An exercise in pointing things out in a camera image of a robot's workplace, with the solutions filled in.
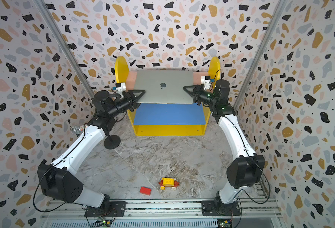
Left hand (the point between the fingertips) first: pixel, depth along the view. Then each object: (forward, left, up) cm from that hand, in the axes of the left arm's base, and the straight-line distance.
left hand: (146, 93), depth 66 cm
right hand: (+3, -17, -1) cm, 17 cm away
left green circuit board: (-46, +22, -44) cm, 67 cm away
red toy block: (-31, +4, -44) cm, 54 cm away
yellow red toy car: (-28, -9, -39) cm, 49 cm away
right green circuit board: (-47, -38, -46) cm, 75 cm away
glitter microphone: (-4, +43, -22) cm, 48 cm away
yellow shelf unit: (+9, +3, -30) cm, 31 cm away
